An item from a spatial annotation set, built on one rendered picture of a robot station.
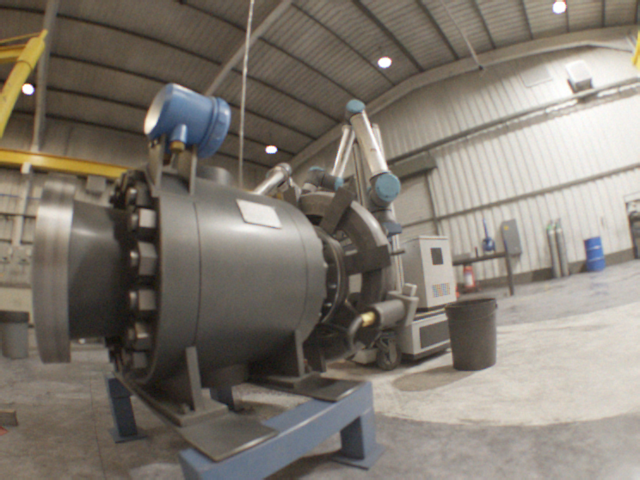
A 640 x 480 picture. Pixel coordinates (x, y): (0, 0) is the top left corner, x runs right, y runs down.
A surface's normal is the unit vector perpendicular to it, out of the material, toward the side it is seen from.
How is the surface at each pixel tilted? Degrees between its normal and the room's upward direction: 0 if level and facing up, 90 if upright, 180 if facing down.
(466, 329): 93
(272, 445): 90
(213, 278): 96
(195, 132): 146
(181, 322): 114
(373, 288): 90
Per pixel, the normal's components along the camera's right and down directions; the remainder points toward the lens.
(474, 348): -0.45, -0.08
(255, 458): 0.79, -0.19
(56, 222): 0.74, -0.45
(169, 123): 0.52, 0.71
